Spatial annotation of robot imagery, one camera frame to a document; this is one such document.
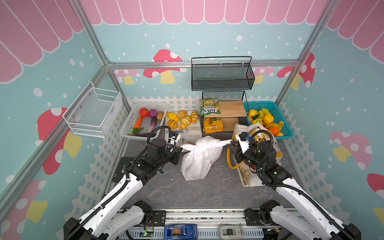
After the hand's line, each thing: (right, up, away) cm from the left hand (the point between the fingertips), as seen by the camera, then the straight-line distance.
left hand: (181, 151), depth 76 cm
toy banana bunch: (+56, +23, +33) cm, 69 cm away
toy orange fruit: (+60, +10, +21) cm, 64 cm away
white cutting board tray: (+3, +6, +34) cm, 34 cm away
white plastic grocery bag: (+8, -6, -2) cm, 10 cm away
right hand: (+24, +4, -2) cm, 25 cm away
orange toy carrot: (-36, +14, +35) cm, 52 cm away
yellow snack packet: (+18, +14, +27) cm, 35 cm away
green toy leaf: (-34, +10, +28) cm, 45 cm away
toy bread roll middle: (-4, +23, +40) cm, 47 cm away
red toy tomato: (-32, +24, +37) cm, 54 cm away
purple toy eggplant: (-24, +14, +33) cm, 43 cm away
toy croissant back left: (-10, +20, +39) cm, 45 cm away
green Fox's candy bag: (+16, +26, +22) cm, 38 cm away
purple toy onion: (-26, +23, +38) cm, 52 cm away
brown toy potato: (-20, +21, +37) cm, 47 cm away
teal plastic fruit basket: (+67, +25, +37) cm, 80 cm away
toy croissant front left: (-10, +15, +33) cm, 38 cm away
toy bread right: (+6, +21, +39) cm, 45 cm away
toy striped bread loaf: (0, +17, +35) cm, 39 cm away
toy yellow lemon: (+57, +18, +26) cm, 65 cm away
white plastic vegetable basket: (-33, +20, +41) cm, 56 cm away
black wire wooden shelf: (+24, +23, +22) cm, 40 cm away
